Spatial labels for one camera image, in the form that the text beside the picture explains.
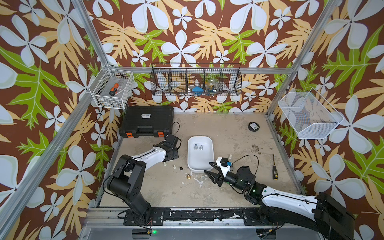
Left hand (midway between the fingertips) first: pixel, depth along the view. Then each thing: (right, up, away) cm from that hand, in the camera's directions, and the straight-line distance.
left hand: (174, 152), depth 95 cm
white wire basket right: (+77, +23, -15) cm, 81 cm away
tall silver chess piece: (+14, +3, +3) cm, 15 cm away
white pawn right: (+36, -3, -1) cm, 36 cm away
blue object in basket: (+16, +40, -1) cm, 43 cm away
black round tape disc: (+58, +17, +15) cm, 63 cm away
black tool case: (-27, +21, +12) cm, 37 cm away
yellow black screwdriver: (+62, -11, -7) cm, 63 cm away
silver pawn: (+18, +2, +3) cm, 18 cm away
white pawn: (-5, -7, -4) cm, 10 cm away
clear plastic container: (+25, +44, +2) cm, 51 cm away
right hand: (+19, -4, -21) cm, 28 cm away
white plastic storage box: (+17, 0, +1) cm, 17 cm away
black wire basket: (+14, +48, +1) cm, 50 cm away
